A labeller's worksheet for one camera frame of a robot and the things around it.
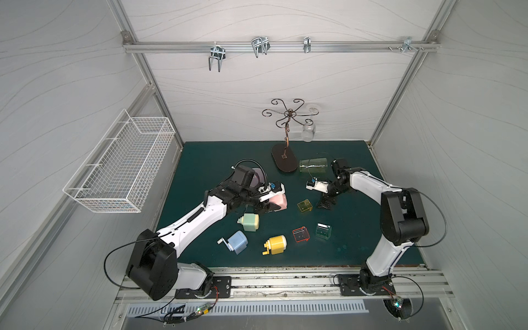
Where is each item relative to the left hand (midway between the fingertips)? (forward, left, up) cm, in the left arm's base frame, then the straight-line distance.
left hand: (277, 198), depth 77 cm
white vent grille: (-33, -1, -11) cm, 35 cm away
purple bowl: (0, +7, +13) cm, 15 cm away
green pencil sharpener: (-5, +11, -10) cm, 15 cm away
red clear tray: (-7, -11, -18) cm, 22 cm away
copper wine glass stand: (+36, -4, -15) cm, 40 cm away
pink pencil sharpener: (-2, -1, +4) cm, 4 cm away
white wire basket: (+1, +54, +13) cm, 56 cm away
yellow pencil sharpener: (-14, 0, -10) cm, 17 cm away
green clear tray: (-5, -21, -18) cm, 28 cm away
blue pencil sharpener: (-13, +15, -10) cm, 23 cm away
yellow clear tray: (+7, -14, -18) cm, 24 cm away
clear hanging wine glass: (+37, -15, +4) cm, 40 cm away
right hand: (+11, -21, -14) cm, 28 cm away
